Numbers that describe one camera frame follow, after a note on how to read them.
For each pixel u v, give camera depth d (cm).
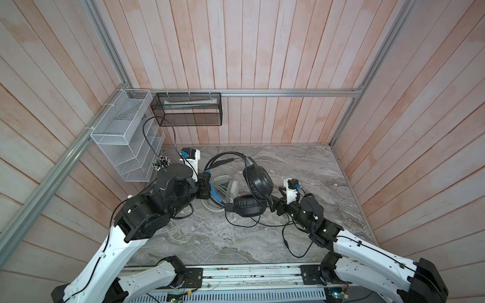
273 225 88
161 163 88
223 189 90
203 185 50
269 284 73
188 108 90
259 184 48
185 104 90
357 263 58
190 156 48
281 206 66
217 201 57
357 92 95
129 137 69
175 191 40
